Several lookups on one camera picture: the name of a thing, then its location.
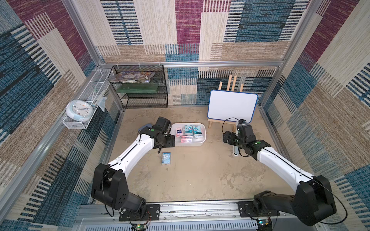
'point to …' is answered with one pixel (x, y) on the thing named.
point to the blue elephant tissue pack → (166, 158)
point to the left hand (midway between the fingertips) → (168, 142)
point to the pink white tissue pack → (186, 139)
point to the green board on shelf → (137, 87)
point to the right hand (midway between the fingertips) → (229, 134)
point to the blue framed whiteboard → (231, 106)
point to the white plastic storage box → (196, 142)
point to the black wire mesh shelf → (144, 100)
